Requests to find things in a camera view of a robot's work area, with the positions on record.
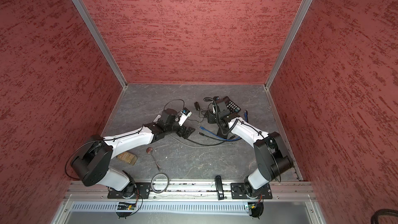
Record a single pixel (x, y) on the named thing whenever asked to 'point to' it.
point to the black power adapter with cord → (197, 106)
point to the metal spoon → (150, 150)
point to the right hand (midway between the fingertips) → (211, 117)
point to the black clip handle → (219, 187)
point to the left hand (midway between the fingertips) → (188, 127)
